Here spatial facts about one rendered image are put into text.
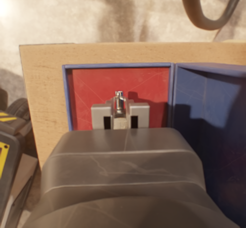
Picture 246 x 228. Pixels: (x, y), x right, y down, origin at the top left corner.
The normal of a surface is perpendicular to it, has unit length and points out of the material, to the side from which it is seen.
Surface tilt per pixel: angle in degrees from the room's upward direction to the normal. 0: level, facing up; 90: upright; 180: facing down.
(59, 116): 0
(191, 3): 71
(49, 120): 0
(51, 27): 0
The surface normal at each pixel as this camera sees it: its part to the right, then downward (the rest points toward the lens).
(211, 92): -0.99, 0.05
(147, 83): 0.04, 0.29
